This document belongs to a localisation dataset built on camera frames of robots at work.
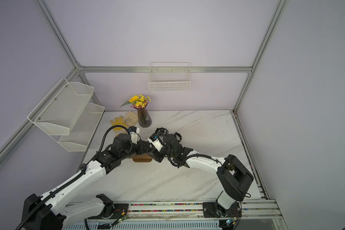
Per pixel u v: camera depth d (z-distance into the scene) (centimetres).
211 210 73
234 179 44
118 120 111
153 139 69
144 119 104
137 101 93
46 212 38
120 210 73
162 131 104
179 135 98
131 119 114
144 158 92
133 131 69
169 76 96
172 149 64
